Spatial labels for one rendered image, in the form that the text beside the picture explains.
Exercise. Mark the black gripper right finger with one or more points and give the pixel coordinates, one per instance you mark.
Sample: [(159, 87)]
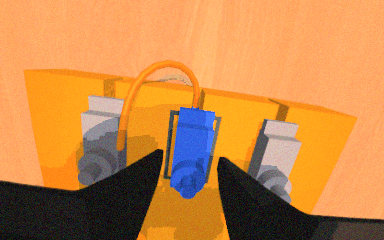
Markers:
[(253, 212)]

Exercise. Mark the blue micro servo with orange cable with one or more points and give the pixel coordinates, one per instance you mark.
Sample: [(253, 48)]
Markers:
[(194, 135)]

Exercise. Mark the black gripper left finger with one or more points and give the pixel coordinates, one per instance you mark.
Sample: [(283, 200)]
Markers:
[(113, 208)]

